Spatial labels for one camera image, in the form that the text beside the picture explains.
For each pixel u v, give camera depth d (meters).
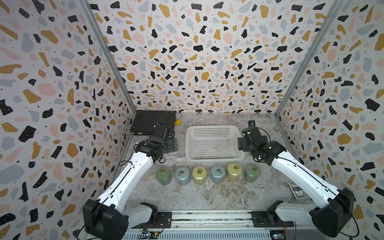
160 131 0.59
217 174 0.81
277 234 0.71
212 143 1.13
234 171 0.83
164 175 0.81
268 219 0.66
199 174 0.81
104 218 0.37
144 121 1.19
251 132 0.58
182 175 0.80
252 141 0.59
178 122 1.14
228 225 0.73
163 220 0.74
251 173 0.82
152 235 0.71
